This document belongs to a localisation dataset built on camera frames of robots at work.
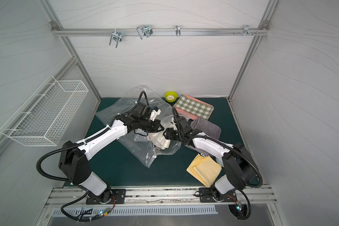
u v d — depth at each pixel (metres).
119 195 0.74
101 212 0.69
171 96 1.19
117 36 0.80
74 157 0.45
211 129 0.95
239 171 0.44
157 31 0.80
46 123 0.68
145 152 0.78
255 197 0.75
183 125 0.67
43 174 0.43
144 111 0.65
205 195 0.73
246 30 0.76
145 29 0.77
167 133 0.78
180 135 0.67
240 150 0.45
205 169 0.82
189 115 1.11
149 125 0.69
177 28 0.72
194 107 1.15
